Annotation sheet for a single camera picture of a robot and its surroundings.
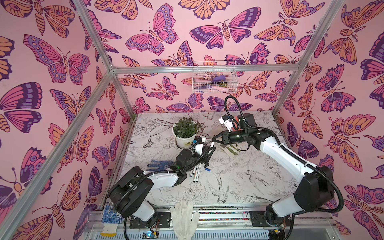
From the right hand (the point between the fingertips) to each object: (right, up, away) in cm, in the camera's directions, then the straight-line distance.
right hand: (213, 137), depth 76 cm
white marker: (-9, -23, +12) cm, 27 cm away
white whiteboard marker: (0, -3, 0) cm, 3 cm away
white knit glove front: (-14, -41, -3) cm, 44 cm away
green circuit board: (-32, -47, -4) cm, 57 cm away
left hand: (+2, -4, +1) cm, 5 cm away
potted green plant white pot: (-15, +4, +14) cm, 21 cm away
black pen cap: (0, -1, 0) cm, 1 cm away
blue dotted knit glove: (-30, -18, +17) cm, 39 cm away
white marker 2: (-8, -22, +13) cm, 27 cm away
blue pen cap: (-1, -20, +15) cm, 25 cm away
